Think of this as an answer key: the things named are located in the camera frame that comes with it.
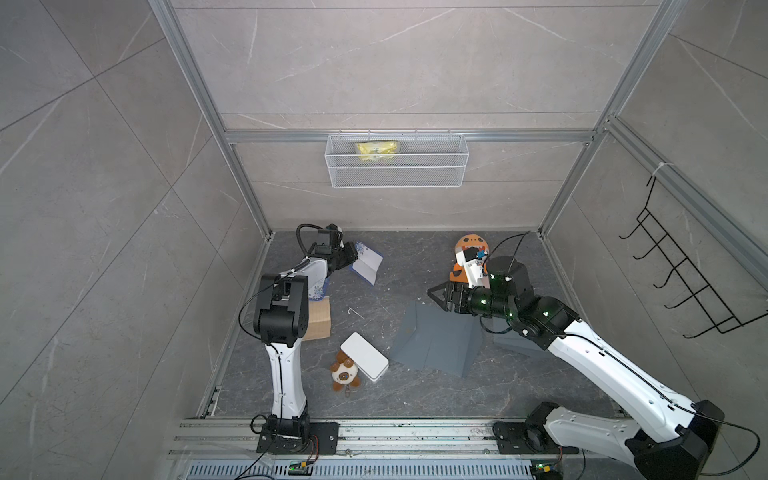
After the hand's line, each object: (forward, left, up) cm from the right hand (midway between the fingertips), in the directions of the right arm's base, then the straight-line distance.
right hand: (438, 293), depth 70 cm
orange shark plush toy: (+30, -18, -18) cm, 40 cm away
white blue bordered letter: (+4, +29, -1) cm, 30 cm away
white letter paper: (+29, +19, -25) cm, 43 cm away
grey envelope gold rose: (0, -4, -27) cm, 27 cm away
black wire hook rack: (-5, -55, +2) cm, 56 cm away
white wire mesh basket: (+52, +9, +3) cm, 53 cm away
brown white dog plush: (-10, +25, -24) cm, 36 cm away
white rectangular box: (-7, +18, -22) cm, 30 cm away
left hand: (+32, +22, -18) cm, 43 cm away
